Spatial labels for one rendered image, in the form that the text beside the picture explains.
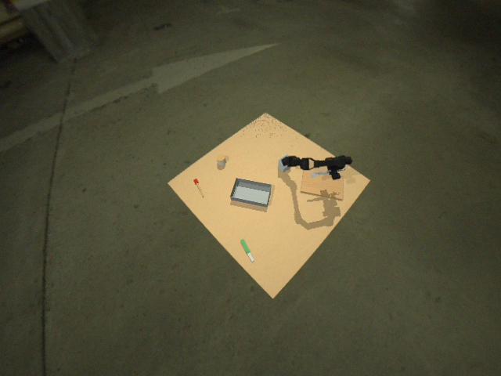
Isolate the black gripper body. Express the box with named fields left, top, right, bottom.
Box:
left=325, top=157, right=341, bottom=180

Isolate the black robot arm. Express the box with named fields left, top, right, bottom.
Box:
left=281, top=155, right=352, bottom=170

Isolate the grey jar with wooden lid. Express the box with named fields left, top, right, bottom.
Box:
left=216, top=154, right=226, bottom=165

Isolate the light wooden board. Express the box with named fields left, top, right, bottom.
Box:
left=300, top=169, right=343, bottom=200

